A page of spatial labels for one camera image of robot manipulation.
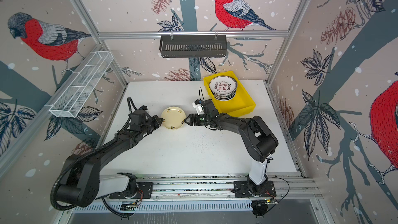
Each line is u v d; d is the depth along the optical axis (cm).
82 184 41
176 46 107
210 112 74
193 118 81
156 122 79
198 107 86
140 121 70
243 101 108
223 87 110
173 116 91
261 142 49
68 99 71
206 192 73
